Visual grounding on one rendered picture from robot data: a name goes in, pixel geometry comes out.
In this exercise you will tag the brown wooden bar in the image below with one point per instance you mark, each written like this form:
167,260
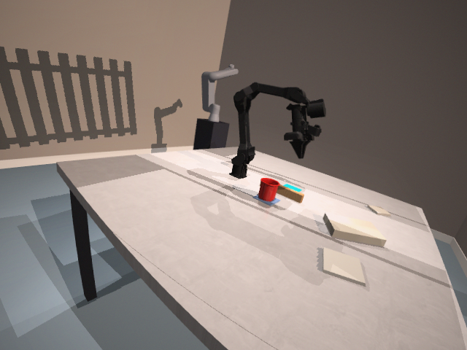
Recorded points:
289,193

